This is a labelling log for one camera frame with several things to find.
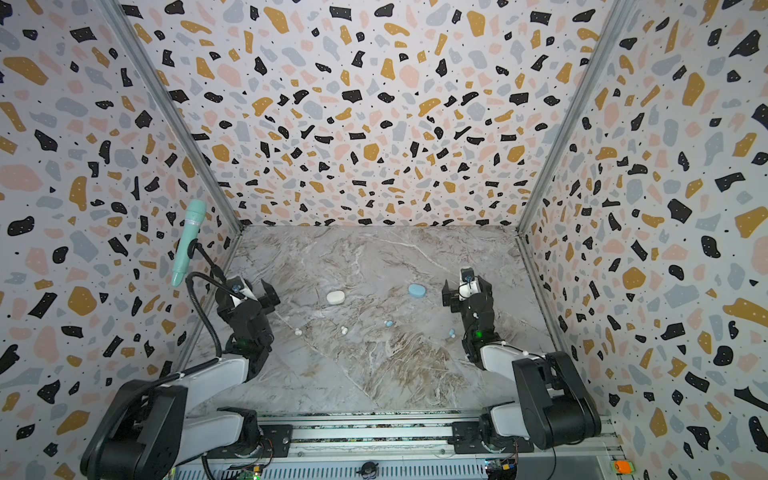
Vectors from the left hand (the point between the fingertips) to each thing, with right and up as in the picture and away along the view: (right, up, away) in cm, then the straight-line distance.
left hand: (253, 287), depth 83 cm
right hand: (+62, +2, +4) cm, 62 cm away
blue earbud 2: (+57, -15, +9) cm, 60 cm away
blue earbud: (+38, -13, +11) cm, 41 cm away
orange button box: (+93, -40, -14) cm, 102 cm away
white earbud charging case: (+19, -5, +16) cm, 26 cm away
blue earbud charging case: (+47, -3, +19) cm, 51 cm away
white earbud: (+10, -15, +9) cm, 20 cm away
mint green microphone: (-13, +16, -5) cm, 22 cm away
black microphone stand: (-13, +12, -4) cm, 18 cm away
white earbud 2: (+24, -14, +9) cm, 29 cm away
